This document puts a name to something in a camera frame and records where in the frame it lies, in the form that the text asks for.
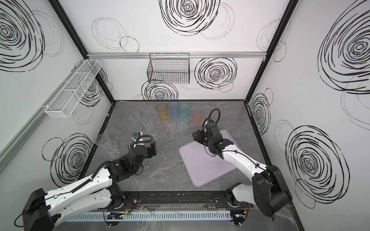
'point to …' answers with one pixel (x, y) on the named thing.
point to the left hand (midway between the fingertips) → (149, 142)
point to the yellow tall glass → (162, 109)
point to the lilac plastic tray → (203, 166)
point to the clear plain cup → (105, 142)
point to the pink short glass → (196, 116)
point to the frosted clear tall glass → (135, 118)
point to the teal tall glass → (185, 110)
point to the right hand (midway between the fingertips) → (193, 136)
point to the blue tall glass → (174, 108)
